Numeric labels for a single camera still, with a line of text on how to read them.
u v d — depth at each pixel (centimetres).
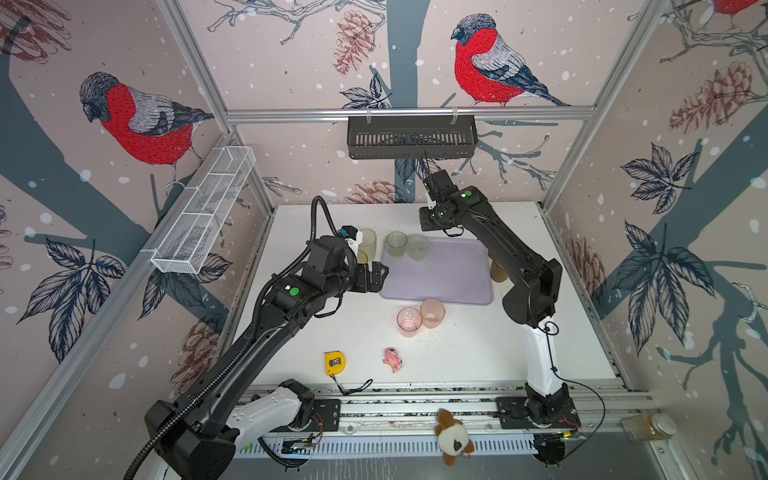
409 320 89
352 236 64
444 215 64
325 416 73
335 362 80
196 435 37
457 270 101
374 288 63
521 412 73
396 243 107
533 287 54
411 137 104
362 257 97
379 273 64
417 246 101
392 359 81
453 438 68
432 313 90
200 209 79
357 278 63
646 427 66
